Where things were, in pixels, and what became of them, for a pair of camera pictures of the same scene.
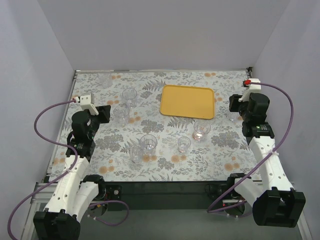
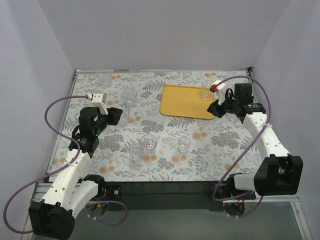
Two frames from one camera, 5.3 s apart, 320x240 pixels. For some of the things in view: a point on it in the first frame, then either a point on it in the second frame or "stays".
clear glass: (106, 80) stays
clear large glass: (148, 143) stays
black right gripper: (233, 103) → (219, 108)
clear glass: (201, 128) → (206, 93)
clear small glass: (184, 143) stays
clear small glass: (136, 154) stays
